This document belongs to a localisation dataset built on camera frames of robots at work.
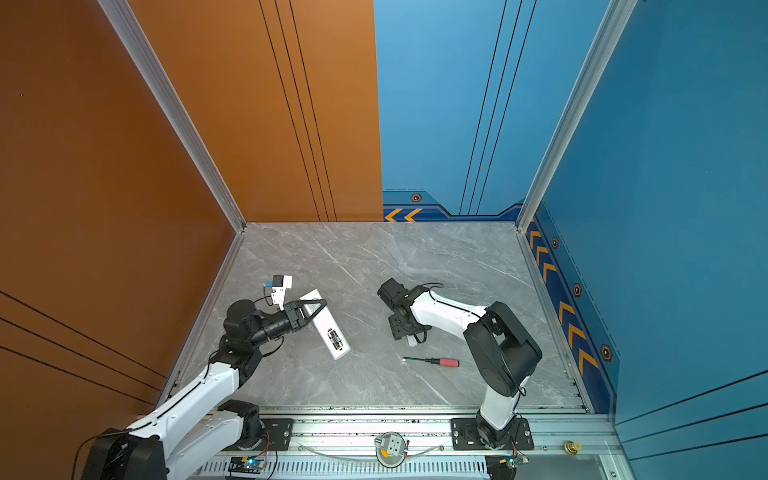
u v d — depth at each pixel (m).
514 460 0.70
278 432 0.74
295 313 0.69
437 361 0.84
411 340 0.89
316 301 0.74
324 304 0.75
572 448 0.69
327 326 0.74
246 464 0.71
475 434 0.74
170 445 0.42
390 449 0.65
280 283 0.72
